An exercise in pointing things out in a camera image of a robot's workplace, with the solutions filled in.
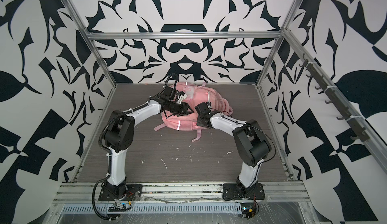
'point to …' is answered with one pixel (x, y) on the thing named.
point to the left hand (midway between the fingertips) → (192, 109)
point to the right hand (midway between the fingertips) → (202, 120)
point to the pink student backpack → (196, 93)
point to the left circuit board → (117, 207)
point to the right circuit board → (248, 210)
